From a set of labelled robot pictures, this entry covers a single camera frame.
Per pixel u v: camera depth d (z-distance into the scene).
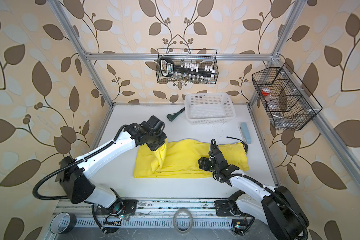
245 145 0.94
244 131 0.98
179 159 0.88
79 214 0.74
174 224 0.72
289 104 0.74
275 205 0.41
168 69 0.86
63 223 0.71
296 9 0.72
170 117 1.11
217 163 0.67
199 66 0.83
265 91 0.81
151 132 0.63
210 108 1.19
